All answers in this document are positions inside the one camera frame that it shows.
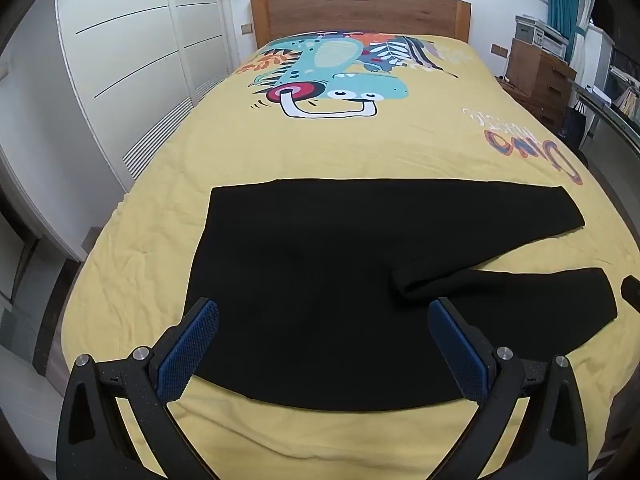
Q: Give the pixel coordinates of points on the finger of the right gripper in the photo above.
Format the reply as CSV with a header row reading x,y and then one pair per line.
x,y
630,290

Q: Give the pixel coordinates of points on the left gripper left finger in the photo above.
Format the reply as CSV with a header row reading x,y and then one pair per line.
x,y
93,440

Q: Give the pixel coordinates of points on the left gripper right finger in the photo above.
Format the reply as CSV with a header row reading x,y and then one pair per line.
x,y
551,442

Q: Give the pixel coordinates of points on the black pants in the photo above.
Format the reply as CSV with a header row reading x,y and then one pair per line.
x,y
323,286

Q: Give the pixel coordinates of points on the dark shopping bag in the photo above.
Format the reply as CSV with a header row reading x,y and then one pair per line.
x,y
573,128

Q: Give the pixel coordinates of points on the glass top desk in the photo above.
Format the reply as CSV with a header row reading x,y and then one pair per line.
x,y
602,112

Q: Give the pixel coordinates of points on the brown wooden nightstand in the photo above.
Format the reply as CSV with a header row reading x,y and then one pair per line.
x,y
540,82

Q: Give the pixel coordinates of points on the grey printer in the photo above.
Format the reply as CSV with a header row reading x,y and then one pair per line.
x,y
540,35

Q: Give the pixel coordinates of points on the yellow dinosaur bedspread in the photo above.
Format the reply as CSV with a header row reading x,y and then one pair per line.
x,y
341,105

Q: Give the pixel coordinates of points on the white wardrobe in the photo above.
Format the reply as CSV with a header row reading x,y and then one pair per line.
x,y
138,67

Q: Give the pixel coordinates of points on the wooden headboard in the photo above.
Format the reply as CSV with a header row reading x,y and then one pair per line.
x,y
274,19

